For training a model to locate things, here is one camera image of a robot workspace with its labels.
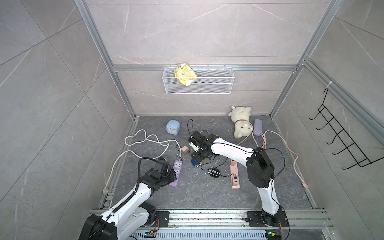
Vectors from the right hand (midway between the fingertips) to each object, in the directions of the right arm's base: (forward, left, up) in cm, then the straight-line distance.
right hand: (199, 156), depth 91 cm
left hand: (-10, +13, -1) cm, 17 cm away
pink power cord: (+12, -45, -1) cm, 46 cm away
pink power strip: (-17, -19, +1) cm, 25 cm away
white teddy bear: (+32, -32, +2) cm, 46 cm away
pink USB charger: (+7, +9, -3) cm, 12 cm away
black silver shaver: (-9, -9, -3) cm, 13 cm away
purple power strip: (-7, +14, -2) cm, 15 cm away
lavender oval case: (+23, -44, -3) cm, 50 cm away
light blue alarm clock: (+22, +18, +3) cm, 29 cm away
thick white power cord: (+8, +21, 0) cm, 22 cm away
